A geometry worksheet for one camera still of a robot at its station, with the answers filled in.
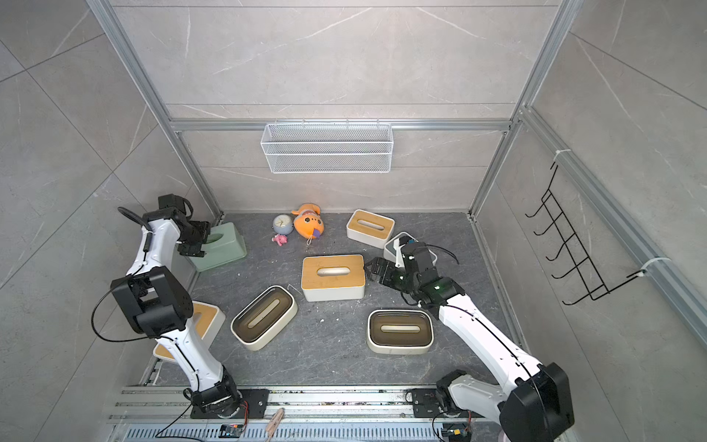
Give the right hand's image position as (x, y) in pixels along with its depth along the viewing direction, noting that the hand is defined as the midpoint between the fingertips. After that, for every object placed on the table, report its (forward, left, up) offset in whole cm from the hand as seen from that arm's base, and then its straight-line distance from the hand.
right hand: (378, 270), depth 78 cm
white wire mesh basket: (+48, +17, +11) cm, 51 cm away
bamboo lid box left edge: (-9, +52, -13) cm, 54 cm away
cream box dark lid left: (-8, +35, -13) cm, 39 cm away
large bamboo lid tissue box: (+4, +14, -10) cm, 17 cm away
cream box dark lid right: (-13, -6, -13) cm, 20 cm away
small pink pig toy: (+26, +37, -17) cm, 49 cm away
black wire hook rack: (-3, -49, +12) cm, 50 cm away
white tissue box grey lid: (+16, -6, -14) cm, 23 cm away
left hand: (+18, +56, -3) cm, 59 cm away
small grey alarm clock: (+32, +37, -14) cm, 51 cm away
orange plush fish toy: (+29, +25, -10) cm, 40 cm away
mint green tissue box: (+19, +56, -11) cm, 60 cm away
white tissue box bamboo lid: (+29, +1, -14) cm, 32 cm away
